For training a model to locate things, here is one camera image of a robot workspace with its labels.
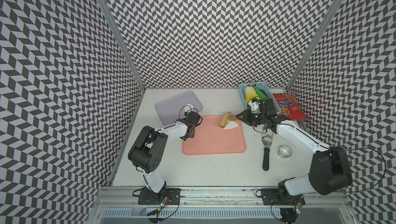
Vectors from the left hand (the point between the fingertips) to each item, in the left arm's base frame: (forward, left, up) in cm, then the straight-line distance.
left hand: (183, 133), depth 95 cm
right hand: (+1, -32, +14) cm, 35 cm away
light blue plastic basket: (+34, -57, +5) cm, 67 cm away
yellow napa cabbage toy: (+28, -45, +7) cm, 53 cm away
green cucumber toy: (+29, -53, +5) cm, 61 cm away
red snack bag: (+18, -70, +5) cm, 72 cm away
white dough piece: (+2, -29, +6) cm, 30 cm away
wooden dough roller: (+5, -26, +9) cm, 28 cm away
